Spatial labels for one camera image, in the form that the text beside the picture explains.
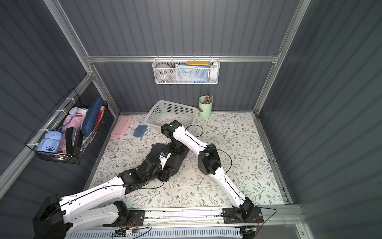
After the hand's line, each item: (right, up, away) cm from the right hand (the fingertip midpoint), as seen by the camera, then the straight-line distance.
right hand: (179, 154), depth 92 cm
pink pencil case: (-47, +17, +21) cm, 54 cm away
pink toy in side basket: (-51, +20, -21) cm, 59 cm away
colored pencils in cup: (+20, +38, +15) cm, 45 cm away
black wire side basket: (-55, +29, -13) cm, 64 cm away
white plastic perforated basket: (-14, +29, +28) cm, 43 cm away
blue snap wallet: (-31, +14, +16) cm, 38 cm away
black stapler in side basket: (-46, +13, -27) cm, 54 cm away
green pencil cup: (+17, +34, +17) cm, 42 cm away
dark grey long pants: (-1, -2, -7) cm, 7 cm away
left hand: (-4, -5, -12) cm, 14 cm away
